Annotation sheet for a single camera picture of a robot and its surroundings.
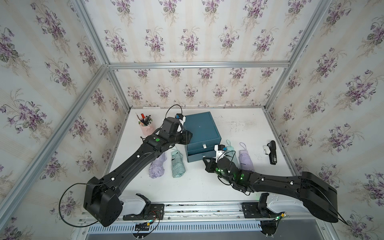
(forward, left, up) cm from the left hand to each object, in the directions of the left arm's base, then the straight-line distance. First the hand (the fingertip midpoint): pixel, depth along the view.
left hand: (190, 136), depth 78 cm
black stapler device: (+2, -52, -15) cm, 54 cm away
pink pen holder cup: (+15, +29, -10) cm, 34 cm away
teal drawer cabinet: (+1, -8, +1) cm, 8 cm away
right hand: (-10, -7, -9) cm, 15 cm away
